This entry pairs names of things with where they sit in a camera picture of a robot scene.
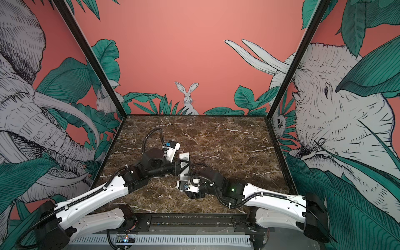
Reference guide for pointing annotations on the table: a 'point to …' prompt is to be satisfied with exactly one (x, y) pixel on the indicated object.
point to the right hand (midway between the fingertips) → (183, 180)
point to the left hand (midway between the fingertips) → (189, 162)
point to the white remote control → (185, 157)
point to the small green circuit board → (125, 238)
